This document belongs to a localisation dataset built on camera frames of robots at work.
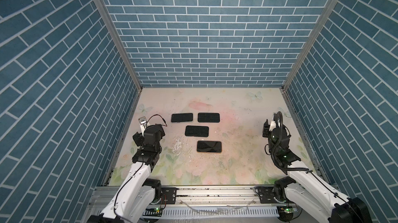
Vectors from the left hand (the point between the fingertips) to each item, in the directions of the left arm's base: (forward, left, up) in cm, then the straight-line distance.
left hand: (149, 127), depth 81 cm
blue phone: (+17, -14, -16) cm, 27 cm away
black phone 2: (+7, -25, -18) cm, 31 cm away
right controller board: (-37, -67, -16) cm, 78 cm away
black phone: (+17, -32, -16) cm, 40 cm away
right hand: (+2, -65, +4) cm, 65 cm away
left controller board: (-35, -4, -18) cm, 40 cm away
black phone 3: (-3, -32, -18) cm, 37 cm away
